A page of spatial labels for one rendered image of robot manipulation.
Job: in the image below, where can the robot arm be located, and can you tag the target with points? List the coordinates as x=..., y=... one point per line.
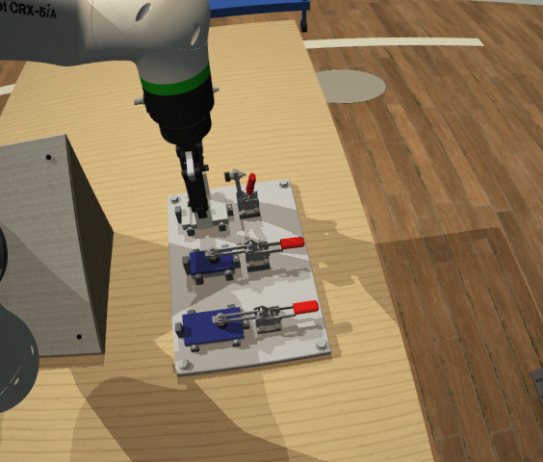
x=167, y=40

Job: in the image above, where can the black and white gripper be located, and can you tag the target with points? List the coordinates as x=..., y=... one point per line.
x=188, y=149

